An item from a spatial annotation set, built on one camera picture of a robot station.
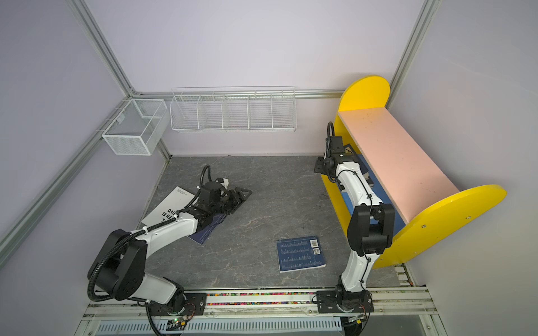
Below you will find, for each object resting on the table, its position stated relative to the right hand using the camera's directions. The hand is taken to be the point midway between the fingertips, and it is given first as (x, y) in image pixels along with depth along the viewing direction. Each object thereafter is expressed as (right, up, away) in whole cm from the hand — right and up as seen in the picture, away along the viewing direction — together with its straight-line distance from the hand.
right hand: (324, 167), depth 92 cm
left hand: (-32, -13, -6) cm, 35 cm away
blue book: (-11, -35, -7) cm, 38 cm away
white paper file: (-68, -15, +7) cm, 70 cm away
